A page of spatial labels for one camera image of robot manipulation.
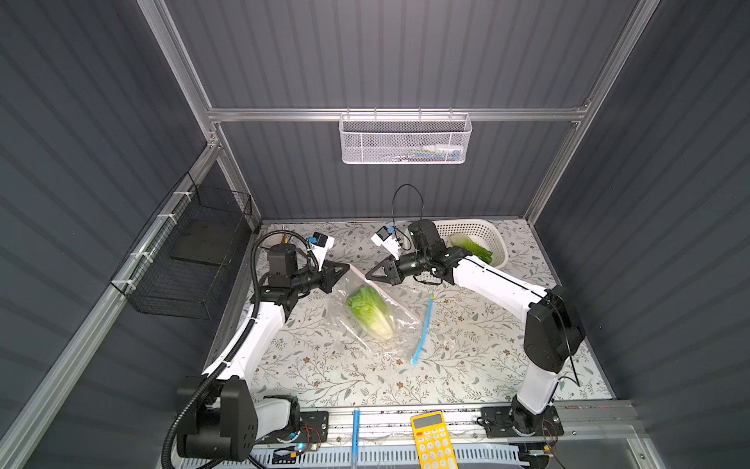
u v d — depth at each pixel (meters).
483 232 1.12
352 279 0.80
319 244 0.70
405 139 1.12
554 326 0.50
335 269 0.74
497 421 0.73
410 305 0.96
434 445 0.70
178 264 0.73
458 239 1.06
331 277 0.70
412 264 0.71
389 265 0.71
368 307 0.83
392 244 0.74
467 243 1.01
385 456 0.71
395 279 0.70
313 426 0.73
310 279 0.69
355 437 0.72
